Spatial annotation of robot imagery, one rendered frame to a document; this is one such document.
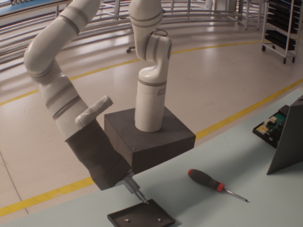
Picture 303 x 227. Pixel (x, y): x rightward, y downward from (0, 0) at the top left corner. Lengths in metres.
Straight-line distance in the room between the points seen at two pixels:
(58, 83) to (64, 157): 1.80
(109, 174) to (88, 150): 0.06
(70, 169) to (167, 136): 1.24
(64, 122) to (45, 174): 1.67
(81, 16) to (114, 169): 0.30
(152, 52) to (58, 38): 0.48
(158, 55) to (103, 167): 0.51
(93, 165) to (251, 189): 0.37
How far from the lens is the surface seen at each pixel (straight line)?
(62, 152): 2.39
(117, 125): 1.15
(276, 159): 0.77
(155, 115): 1.09
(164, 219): 0.62
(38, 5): 3.62
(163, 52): 0.98
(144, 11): 0.79
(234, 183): 0.74
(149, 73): 1.03
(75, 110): 0.55
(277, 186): 0.77
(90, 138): 0.55
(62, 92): 0.56
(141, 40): 0.94
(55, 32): 0.58
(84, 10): 0.60
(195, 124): 2.79
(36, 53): 0.55
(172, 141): 1.09
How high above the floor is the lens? 1.48
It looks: 32 degrees down
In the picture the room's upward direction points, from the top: 6 degrees clockwise
